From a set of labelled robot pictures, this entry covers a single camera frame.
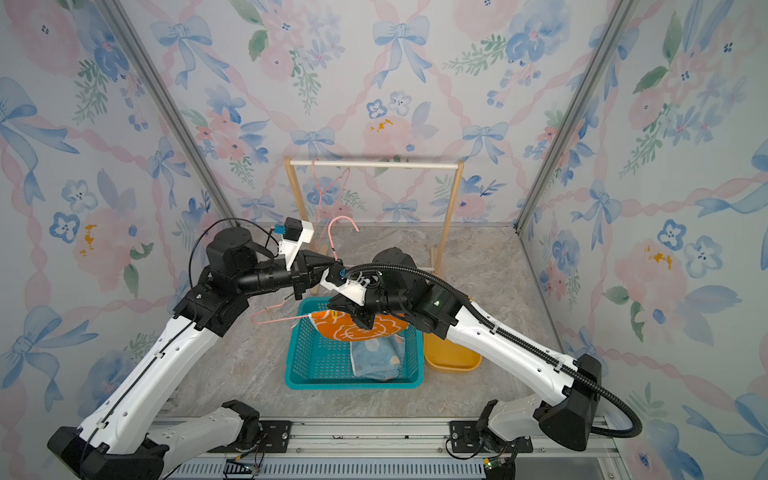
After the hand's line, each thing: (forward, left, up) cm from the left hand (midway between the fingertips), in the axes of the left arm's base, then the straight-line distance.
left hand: (340, 263), depth 60 cm
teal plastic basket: (-6, +11, -38) cm, 40 cm away
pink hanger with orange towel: (-6, +8, -11) cm, 15 cm away
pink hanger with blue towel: (+53, +15, -35) cm, 65 cm away
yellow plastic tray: (-4, -26, -39) cm, 47 cm away
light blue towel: (-6, -7, -35) cm, 37 cm away
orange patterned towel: (-4, +1, -18) cm, 19 cm away
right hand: (-3, +2, -8) cm, 9 cm away
